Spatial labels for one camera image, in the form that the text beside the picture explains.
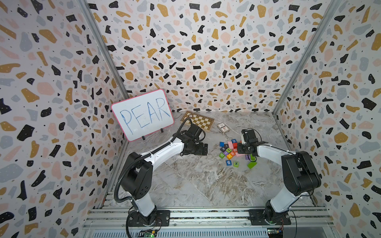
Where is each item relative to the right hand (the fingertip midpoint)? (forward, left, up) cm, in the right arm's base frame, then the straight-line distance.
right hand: (241, 147), depth 98 cm
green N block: (-11, +5, -2) cm, 12 cm away
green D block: (-5, +13, -3) cm, 14 cm away
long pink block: (+3, +7, -2) cm, 7 cm away
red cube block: (+2, +4, -1) cm, 4 cm away
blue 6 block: (-11, +9, -2) cm, 14 cm away
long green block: (-10, -6, -5) cm, 13 cm away
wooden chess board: (+21, +24, 0) cm, 32 cm away
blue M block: (+6, +4, -2) cm, 8 cm away
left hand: (-9, +25, +9) cm, 28 cm away
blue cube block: (+4, +13, -3) cm, 13 cm away
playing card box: (+17, +11, -1) cm, 20 cm away
